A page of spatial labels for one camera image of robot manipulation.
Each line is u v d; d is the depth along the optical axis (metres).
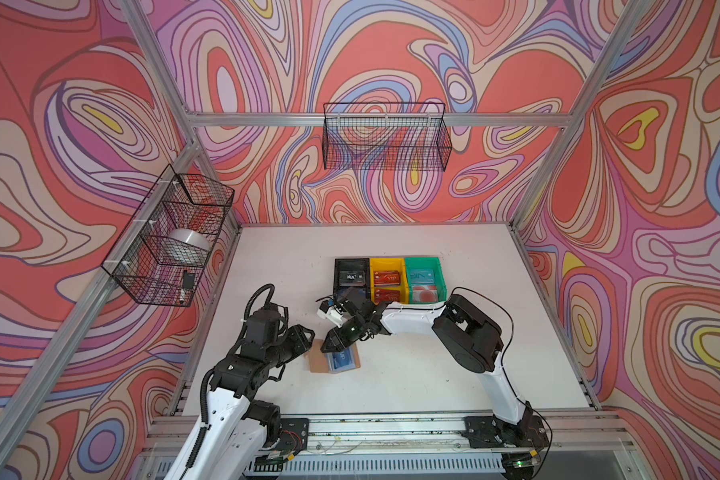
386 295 0.98
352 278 1.02
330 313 0.84
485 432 0.73
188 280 0.73
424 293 0.97
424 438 0.74
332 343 0.80
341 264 1.04
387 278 1.02
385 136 0.96
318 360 0.84
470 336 0.54
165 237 0.69
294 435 0.73
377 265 1.02
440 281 0.96
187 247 0.70
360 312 0.74
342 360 0.84
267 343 0.58
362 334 0.80
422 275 1.02
